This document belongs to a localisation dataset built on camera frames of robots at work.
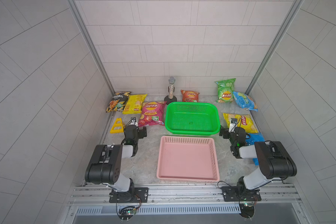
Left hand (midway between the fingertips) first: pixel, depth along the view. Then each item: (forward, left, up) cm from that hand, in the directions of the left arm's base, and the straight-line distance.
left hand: (138, 124), depth 95 cm
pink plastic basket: (-22, -33, -4) cm, 40 cm away
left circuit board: (-48, -2, -1) cm, 48 cm away
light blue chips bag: (+15, -75, +8) cm, 77 cm away
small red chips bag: (+24, -37, +4) cm, 44 cm away
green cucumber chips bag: (+27, -64, +8) cm, 70 cm away
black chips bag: (+18, +18, +3) cm, 26 cm away
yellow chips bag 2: (+2, -73, +2) cm, 73 cm away
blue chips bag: (-12, -72, +4) cm, 73 cm away
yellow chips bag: (+16, +6, +3) cm, 17 cm away
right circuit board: (-47, -62, -5) cm, 78 cm away
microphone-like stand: (+22, -22, +4) cm, 32 cm away
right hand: (0, -61, +1) cm, 61 cm away
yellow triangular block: (-4, +14, -2) cm, 15 cm away
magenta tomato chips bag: (+6, -9, +5) cm, 12 cm away
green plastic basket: (+7, -37, -2) cm, 38 cm away
